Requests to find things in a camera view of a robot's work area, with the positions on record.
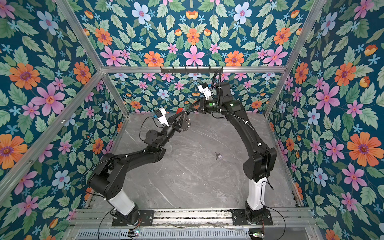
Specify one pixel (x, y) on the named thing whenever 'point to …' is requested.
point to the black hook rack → (192, 70)
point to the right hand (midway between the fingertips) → (190, 105)
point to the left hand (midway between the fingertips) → (184, 109)
